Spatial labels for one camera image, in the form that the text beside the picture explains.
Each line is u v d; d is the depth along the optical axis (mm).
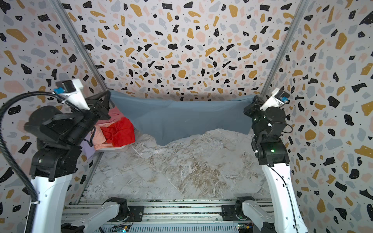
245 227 716
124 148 883
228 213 737
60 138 351
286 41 835
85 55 861
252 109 521
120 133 900
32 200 328
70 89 385
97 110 428
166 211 762
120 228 702
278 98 464
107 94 498
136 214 737
